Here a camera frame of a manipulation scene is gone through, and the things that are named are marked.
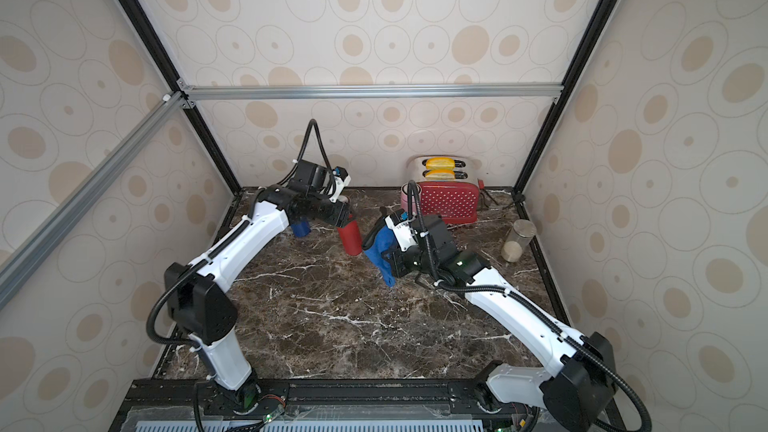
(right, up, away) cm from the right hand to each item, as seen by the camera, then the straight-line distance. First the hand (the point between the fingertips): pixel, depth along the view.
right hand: (380, 258), depth 74 cm
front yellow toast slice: (+19, +24, +23) cm, 38 cm away
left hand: (-8, +12, +9) cm, 17 cm away
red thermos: (-9, +4, +14) cm, 17 cm away
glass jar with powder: (+42, +4, +16) cm, 45 cm away
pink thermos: (+7, +16, +16) cm, 24 cm away
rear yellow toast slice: (+20, +28, +28) cm, 44 cm away
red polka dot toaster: (+22, +20, +23) cm, 38 cm away
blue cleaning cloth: (0, +4, 0) cm, 4 cm away
